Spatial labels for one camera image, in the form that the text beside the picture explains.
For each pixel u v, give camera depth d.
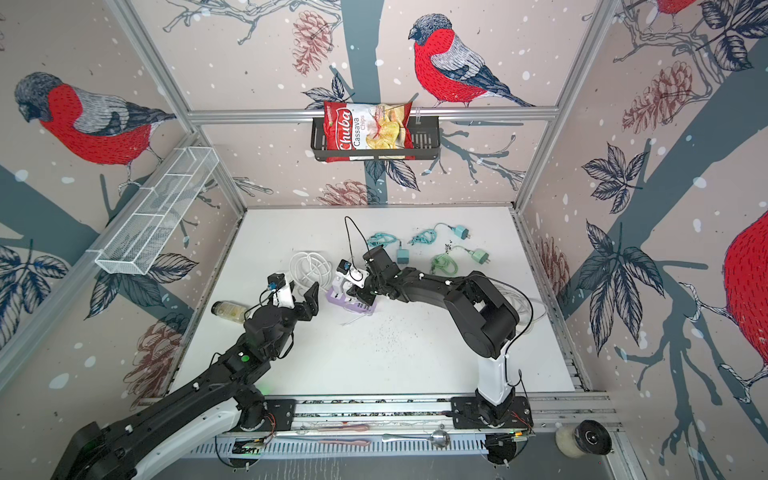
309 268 1.01
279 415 0.73
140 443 0.44
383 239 1.09
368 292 0.81
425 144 0.95
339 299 0.92
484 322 0.49
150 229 0.74
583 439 0.61
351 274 0.78
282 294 0.69
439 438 0.69
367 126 0.88
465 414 0.73
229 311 0.88
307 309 0.71
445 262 1.04
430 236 1.10
